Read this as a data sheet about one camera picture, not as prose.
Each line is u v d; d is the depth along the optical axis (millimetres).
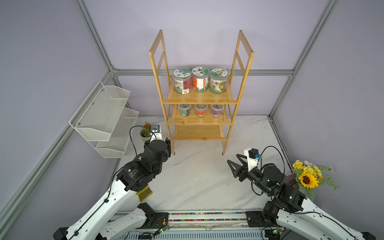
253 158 559
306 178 638
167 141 612
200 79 642
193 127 905
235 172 621
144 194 806
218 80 633
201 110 731
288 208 491
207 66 911
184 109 732
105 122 862
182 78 625
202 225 731
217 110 731
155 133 546
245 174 586
